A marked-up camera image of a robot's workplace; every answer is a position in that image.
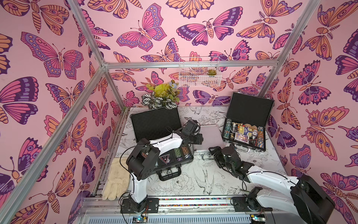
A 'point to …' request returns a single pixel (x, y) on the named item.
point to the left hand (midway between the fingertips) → (202, 139)
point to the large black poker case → (154, 124)
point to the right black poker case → (247, 118)
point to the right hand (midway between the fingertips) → (210, 151)
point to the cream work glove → (117, 183)
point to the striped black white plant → (154, 102)
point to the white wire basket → (199, 77)
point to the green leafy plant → (168, 90)
